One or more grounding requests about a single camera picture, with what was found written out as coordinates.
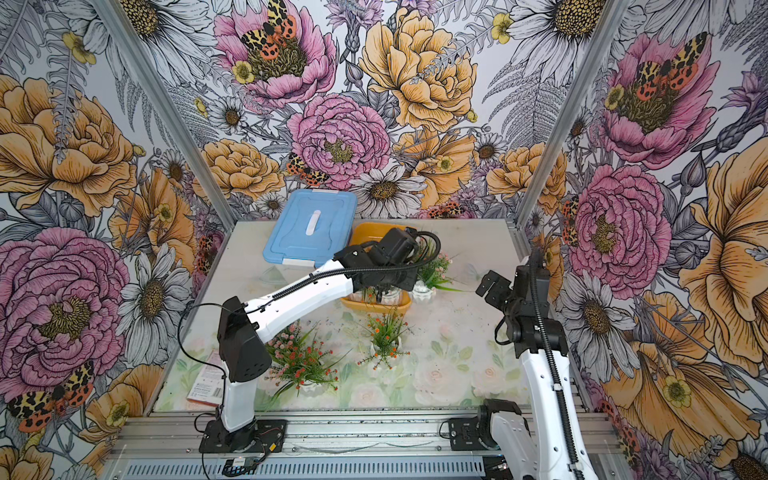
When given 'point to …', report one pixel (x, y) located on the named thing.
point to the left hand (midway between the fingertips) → (407, 280)
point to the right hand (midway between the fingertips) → (495, 291)
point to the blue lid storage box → (314, 226)
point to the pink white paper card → (208, 385)
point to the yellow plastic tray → (364, 299)
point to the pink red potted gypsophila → (298, 359)
